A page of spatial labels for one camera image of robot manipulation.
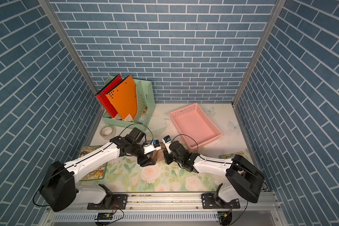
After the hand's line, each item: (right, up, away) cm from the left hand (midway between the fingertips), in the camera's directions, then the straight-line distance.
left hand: (155, 158), depth 80 cm
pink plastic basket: (+25, +15, +25) cm, 39 cm away
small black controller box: (-25, -28, -7) cm, 38 cm away
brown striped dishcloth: (+1, +1, +3) cm, 4 cm away
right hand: (+5, +2, +4) cm, 7 cm away
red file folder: (-34, +36, +7) cm, 51 cm away
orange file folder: (-23, +36, +12) cm, 44 cm away
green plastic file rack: (-13, +31, +37) cm, 50 cm away
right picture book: (+48, -2, +12) cm, 50 cm away
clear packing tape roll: (-38, +12, +22) cm, 46 cm away
